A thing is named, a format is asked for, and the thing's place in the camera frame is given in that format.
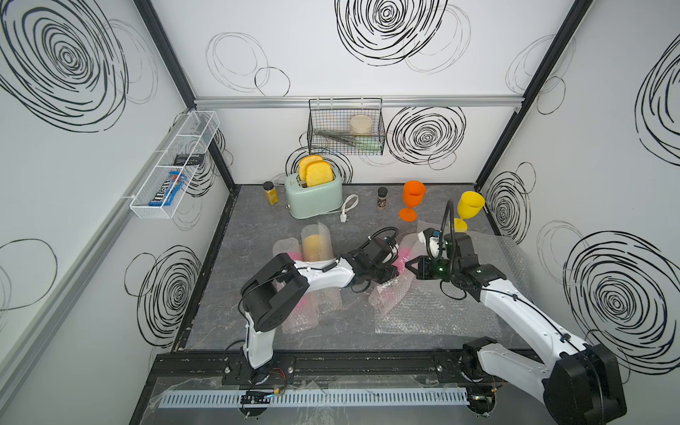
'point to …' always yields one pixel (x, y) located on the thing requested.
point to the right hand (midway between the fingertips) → (409, 265)
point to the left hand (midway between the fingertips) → (395, 275)
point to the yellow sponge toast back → (305, 162)
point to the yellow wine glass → (469, 204)
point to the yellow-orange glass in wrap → (317, 244)
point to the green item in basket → (367, 143)
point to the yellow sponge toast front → (318, 173)
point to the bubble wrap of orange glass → (428, 306)
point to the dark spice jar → (382, 198)
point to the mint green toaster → (311, 202)
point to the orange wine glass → (413, 193)
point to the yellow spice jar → (271, 192)
